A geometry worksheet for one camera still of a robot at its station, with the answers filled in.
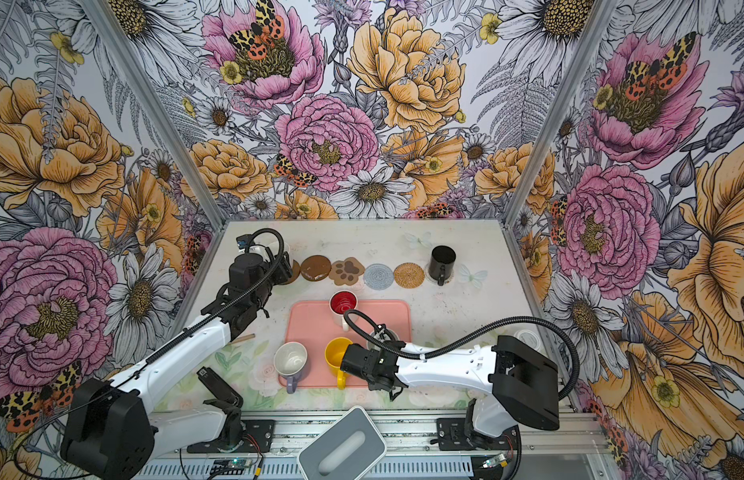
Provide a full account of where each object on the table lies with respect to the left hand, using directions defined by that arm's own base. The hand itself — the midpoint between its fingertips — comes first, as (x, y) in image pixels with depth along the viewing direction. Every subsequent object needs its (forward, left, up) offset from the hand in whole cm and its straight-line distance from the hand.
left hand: (278, 264), depth 84 cm
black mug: (+9, -48, -11) cm, 50 cm away
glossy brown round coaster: (+14, -5, -20) cm, 25 cm away
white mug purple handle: (-20, -3, -17) cm, 27 cm away
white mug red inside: (-4, -16, -14) cm, 22 cm away
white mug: (-21, -29, 0) cm, 36 cm away
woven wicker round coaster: (+9, -38, -19) cm, 44 cm away
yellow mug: (-19, -15, -14) cm, 29 cm away
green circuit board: (-44, +7, -19) cm, 48 cm away
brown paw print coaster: (+11, -17, -18) cm, 27 cm away
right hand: (-27, -30, -16) cm, 44 cm away
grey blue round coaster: (+9, -28, -19) cm, 35 cm away
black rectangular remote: (-27, +14, -17) cm, 35 cm away
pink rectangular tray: (-5, -33, -21) cm, 40 cm away
